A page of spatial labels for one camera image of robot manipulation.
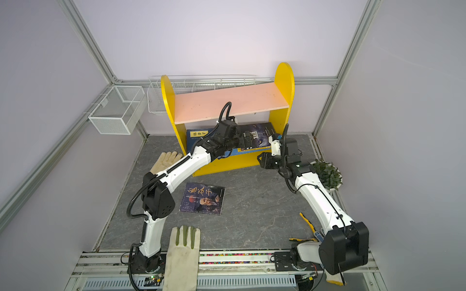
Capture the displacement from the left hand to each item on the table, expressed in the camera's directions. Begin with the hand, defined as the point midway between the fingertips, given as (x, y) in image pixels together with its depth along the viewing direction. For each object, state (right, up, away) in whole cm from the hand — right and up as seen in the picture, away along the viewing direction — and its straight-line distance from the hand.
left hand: (247, 138), depth 85 cm
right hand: (+7, -9, -3) cm, 12 cm away
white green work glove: (-27, -51, -11) cm, 59 cm away
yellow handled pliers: (+31, -44, -6) cm, 54 cm away
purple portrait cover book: (-23, -30, +7) cm, 39 cm away
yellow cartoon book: (+5, -6, +11) cm, 13 cm away
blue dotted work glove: (+34, -56, -15) cm, 67 cm away
